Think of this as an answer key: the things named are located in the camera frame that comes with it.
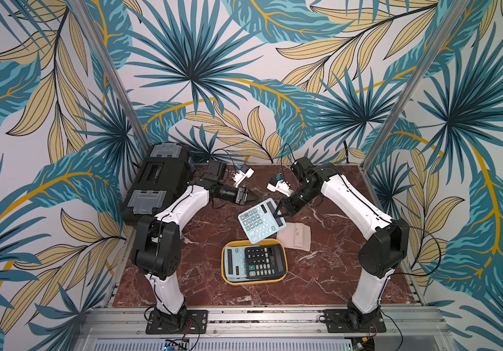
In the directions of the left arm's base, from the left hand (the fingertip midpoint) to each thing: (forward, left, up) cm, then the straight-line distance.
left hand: (258, 202), depth 80 cm
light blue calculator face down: (-7, 0, -3) cm, 7 cm away
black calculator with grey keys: (-17, -4, -14) cm, 22 cm away
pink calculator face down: (-4, -16, -19) cm, 25 cm away
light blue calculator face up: (-17, +8, -15) cm, 24 cm away
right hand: (-4, -7, -2) cm, 8 cm away
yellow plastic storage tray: (-13, +3, -7) cm, 15 cm away
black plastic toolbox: (+20, +40, -4) cm, 45 cm away
